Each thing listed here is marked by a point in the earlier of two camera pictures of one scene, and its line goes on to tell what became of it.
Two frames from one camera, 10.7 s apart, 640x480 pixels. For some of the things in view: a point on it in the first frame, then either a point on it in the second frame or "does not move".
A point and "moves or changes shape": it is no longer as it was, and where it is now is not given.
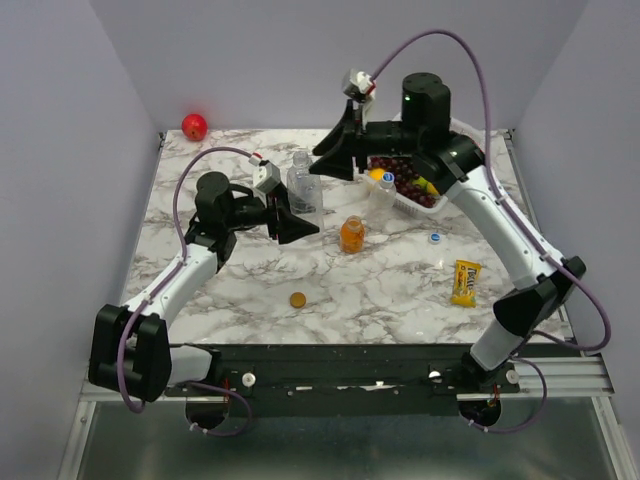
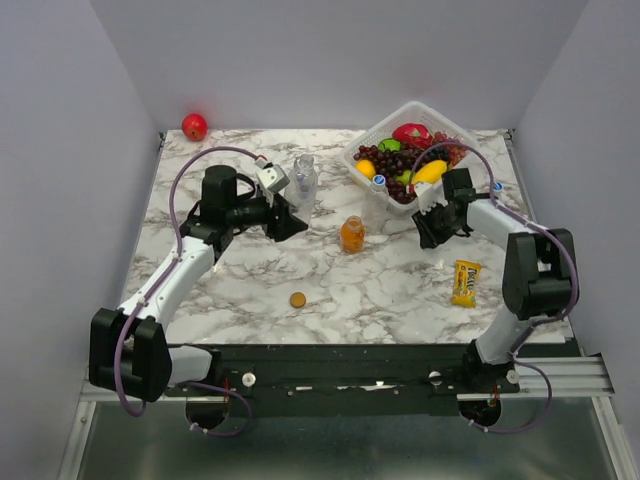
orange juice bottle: (352, 235) does not move
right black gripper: (338, 163) to (428, 237)
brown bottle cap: (297, 299) does not move
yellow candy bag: (465, 283) does not move
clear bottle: (383, 200) moves or changes shape
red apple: (194, 127) does not move
